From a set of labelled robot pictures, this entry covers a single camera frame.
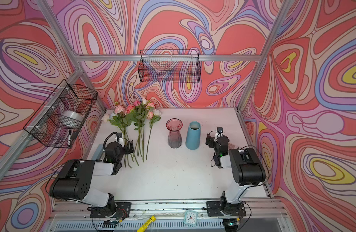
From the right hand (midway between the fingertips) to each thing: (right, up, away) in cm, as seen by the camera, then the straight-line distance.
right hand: (215, 137), depth 96 cm
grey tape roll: (-79, +14, -23) cm, 84 cm away
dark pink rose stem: (-54, +8, +8) cm, 55 cm away
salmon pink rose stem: (-62, +17, +15) cm, 66 cm away
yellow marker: (-40, -39, -28) cm, 63 cm away
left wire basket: (-84, +11, -26) cm, 88 cm away
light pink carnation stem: (-46, -2, +5) cm, 46 cm away
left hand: (-59, -2, -3) cm, 59 cm away
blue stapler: (-76, -10, -7) cm, 77 cm away
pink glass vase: (-28, +8, -9) cm, 30 cm away
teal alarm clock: (-19, -37, -26) cm, 49 cm away
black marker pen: (-80, +2, -25) cm, 84 cm away
